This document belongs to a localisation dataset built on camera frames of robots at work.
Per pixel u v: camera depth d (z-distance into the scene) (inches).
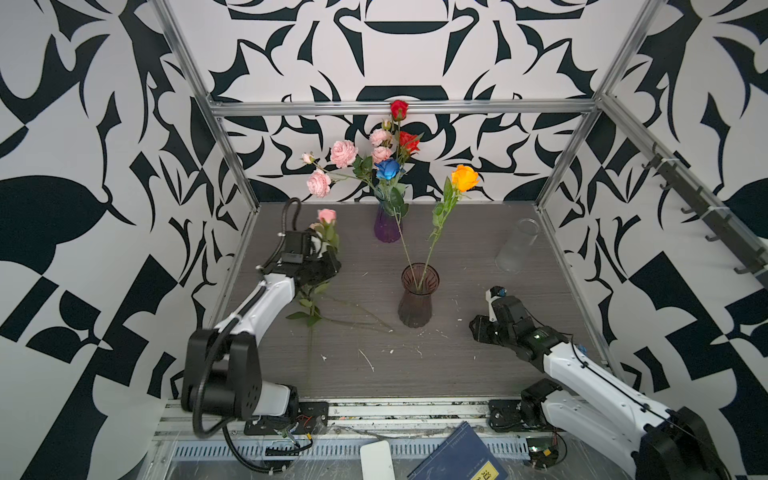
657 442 16.5
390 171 26.8
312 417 28.7
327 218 36.7
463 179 27.4
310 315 35.8
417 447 28.1
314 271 28.8
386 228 42.6
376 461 25.6
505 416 29.3
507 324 25.8
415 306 38.7
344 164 31.3
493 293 31.1
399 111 33.9
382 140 36.0
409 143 37.0
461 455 27.1
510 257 40.1
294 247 27.0
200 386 14.6
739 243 21.3
